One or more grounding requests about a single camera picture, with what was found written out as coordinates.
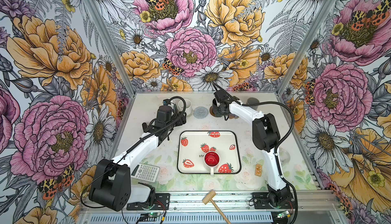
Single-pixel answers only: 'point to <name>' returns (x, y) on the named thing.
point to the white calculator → (145, 172)
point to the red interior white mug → (212, 159)
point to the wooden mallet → (208, 197)
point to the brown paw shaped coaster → (232, 116)
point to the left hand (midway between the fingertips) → (181, 118)
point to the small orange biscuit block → (258, 170)
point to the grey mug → (253, 101)
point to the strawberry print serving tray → (194, 145)
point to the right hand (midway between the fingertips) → (220, 115)
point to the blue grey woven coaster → (200, 112)
